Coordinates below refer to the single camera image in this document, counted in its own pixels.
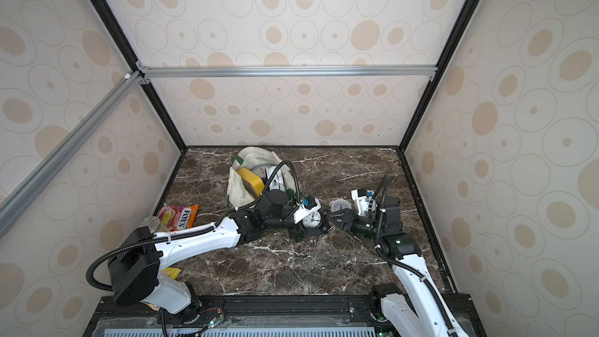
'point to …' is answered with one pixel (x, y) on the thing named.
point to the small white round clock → (339, 203)
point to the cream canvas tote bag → (237, 194)
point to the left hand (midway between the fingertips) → (321, 219)
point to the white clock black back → (277, 181)
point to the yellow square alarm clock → (251, 182)
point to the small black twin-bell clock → (313, 221)
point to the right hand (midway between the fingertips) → (338, 217)
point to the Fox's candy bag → (178, 218)
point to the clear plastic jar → (153, 221)
